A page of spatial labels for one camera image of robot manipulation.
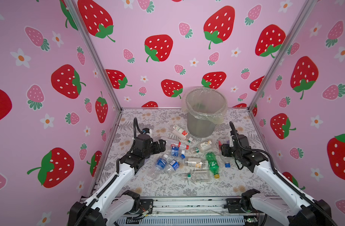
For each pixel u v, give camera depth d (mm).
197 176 851
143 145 602
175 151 890
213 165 838
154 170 880
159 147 719
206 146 922
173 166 836
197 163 854
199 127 945
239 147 603
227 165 794
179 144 946
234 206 736
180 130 987
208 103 1022
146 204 746
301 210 399
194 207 757
